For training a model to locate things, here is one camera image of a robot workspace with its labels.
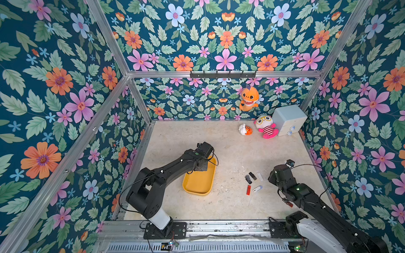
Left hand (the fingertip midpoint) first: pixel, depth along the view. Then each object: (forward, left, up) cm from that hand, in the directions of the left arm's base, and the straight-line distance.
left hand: (202, 164), depth 89 cm
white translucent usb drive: (-8, -34, -6) cm, 35 cm away
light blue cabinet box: (+25, -59, +6) cm, 65 cm away
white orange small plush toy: (+25, -30, -1) cm, 39 cm away
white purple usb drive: (-14, -30, -6) cm, 34 cm away
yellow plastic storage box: (-9, +2, -4) cm, 10 cm away
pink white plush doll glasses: (+29, -45, -1) cm, 54 cm away
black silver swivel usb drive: (-9, -26, -6) cm, 28 cm away
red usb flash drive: (-15, -25, -7) cm, 30 cm away
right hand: (-9, -39, +1) cm, 40 cm away
